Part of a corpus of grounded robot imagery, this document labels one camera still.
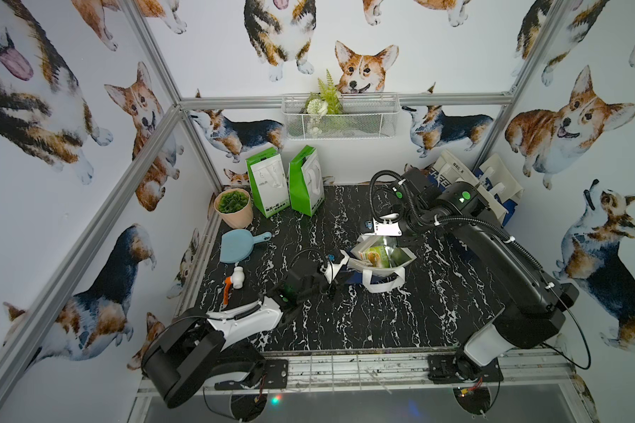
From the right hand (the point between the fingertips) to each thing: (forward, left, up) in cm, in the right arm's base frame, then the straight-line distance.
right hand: (388, 224), depth 69 cm
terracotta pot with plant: (+24, +53, -21) cm, 62 cm away
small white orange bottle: (-2, +48, -28) cm, 55 cm away
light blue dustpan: (+13, +52, -30) cm, 62 cm away
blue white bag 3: (+26, -43, -10) cm, 51 cm away
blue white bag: (-7, +3, -18) cm, 19 cm away
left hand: (-4, +9, -17) cm, 20 cm away
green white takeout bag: (+29, +39, -12) cm, 50 cm away
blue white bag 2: (+33, -27, -11) cm, 44 cm away
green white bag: (+28, +25, -11) cm, 39 cm away
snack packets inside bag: (+4, -2, -25) cm, 25 cm away
